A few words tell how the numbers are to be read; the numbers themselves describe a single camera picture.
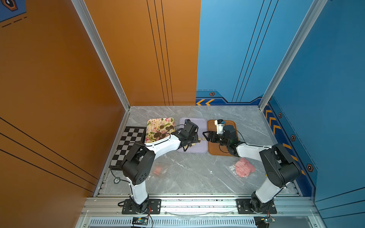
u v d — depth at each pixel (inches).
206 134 34.8
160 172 33.5
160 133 39.8
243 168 32.6
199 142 38.1
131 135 39.0
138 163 18.8
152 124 42.8
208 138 32.7
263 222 27.8
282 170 18.5
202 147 38.3
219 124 32.9
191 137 28.5
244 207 28.5
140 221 28.4
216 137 32.5
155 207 28.7
